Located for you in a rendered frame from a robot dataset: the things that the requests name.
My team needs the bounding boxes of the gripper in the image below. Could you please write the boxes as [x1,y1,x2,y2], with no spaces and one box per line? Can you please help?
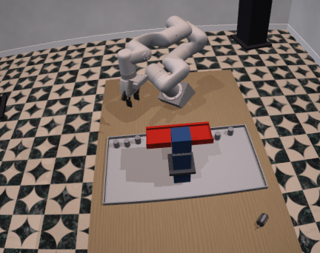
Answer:
[120,78,140,107]

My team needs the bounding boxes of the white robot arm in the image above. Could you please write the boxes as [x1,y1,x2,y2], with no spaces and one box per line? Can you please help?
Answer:
[117,16,207,101]

